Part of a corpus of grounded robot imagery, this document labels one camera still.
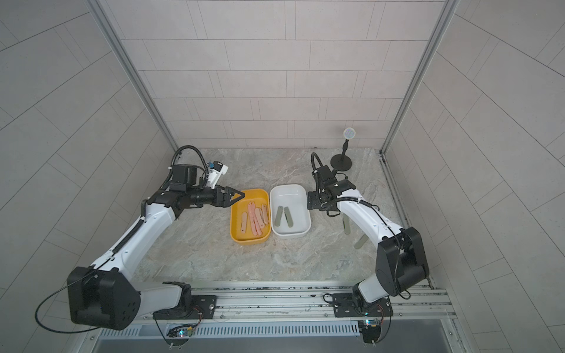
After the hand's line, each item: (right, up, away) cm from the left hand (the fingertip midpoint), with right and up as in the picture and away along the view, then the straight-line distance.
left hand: (241, 192), depth 77 cm
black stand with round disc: (+44, +12, +35) cm, 57 cm away
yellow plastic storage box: (+3, -4, +19) cm, 20 cm away
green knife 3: (+45, -21, +10) cm, 51 cm away
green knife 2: (+41, -15, +15) cm, 46 cm away
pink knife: (+4, -12, +15) cm, 19 cm away
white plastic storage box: (+19, -4, +21) cm, 28 cm away
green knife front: (+12, -11, +16) cm, 23 cm away
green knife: (+16, -12, +15) cm, 25 cm away
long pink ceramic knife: (0, -9, +17) cm, 20 cm away
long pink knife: (+4, -16, +12) cm, 20 cm away
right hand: (+28, -5, +10) cm, 30 cm away
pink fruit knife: (-2, -14, +14) cm, 20 cm away
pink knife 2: (+6, -11, +15) cm, 20 cm away
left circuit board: (-15, -41, -11) cm, 45 cm away
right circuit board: (+43, -42, -8) cm, 61 cm away
